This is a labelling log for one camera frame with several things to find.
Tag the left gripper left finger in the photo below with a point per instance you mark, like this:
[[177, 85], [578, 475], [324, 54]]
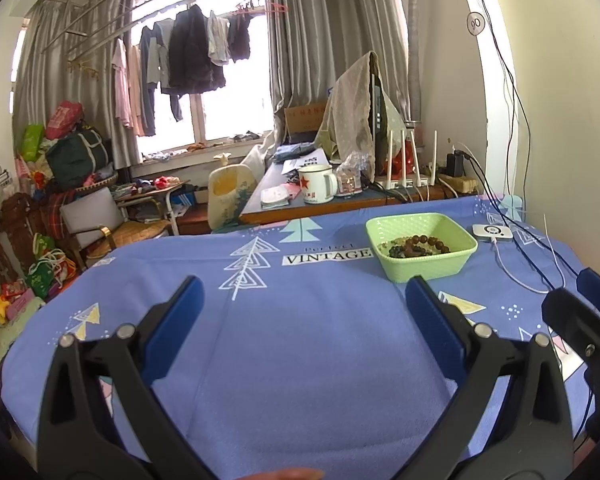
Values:
[[100, 418]]

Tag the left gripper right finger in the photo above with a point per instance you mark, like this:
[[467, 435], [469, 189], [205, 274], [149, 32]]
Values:
[[509, 417]]

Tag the pile of mixed jewelry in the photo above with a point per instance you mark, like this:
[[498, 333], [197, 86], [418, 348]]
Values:
[[415, 246]]

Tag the person's left hand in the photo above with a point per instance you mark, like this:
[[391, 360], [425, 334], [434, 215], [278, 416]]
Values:
[[288, 474]]

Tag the white portable wifi device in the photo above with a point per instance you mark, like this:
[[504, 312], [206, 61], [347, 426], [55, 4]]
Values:
[[492, 232]]

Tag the green plastic basket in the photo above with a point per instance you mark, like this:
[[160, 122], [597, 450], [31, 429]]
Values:
[[462, 245]]

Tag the power strip with plugs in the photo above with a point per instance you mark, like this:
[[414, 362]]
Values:
[[453, 175]]

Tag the wooden armchair grey cushion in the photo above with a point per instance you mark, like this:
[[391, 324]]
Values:
[[96, 227]]

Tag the white wifi router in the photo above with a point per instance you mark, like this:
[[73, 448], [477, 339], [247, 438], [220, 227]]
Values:
[[402, 168]]

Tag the blue patterned bed sheet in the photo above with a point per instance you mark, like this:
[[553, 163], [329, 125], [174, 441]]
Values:
[[304, 354]]

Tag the plastic bag of snacks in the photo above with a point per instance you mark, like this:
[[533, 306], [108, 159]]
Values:
[[353, 173]]

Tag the dark green duffel bag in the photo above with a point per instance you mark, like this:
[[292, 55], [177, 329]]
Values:
[[76, 156]]

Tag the white enamel mug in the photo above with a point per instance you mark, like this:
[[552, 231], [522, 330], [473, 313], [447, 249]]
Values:
[[318, 184]]

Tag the cardboard box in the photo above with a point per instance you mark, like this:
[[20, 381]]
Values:
[[303, 122]]

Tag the grey curtain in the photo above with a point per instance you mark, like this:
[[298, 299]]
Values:
[[313, 42]]

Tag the hanging dark clothes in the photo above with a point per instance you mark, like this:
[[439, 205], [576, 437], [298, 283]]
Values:
[[186, 55]]

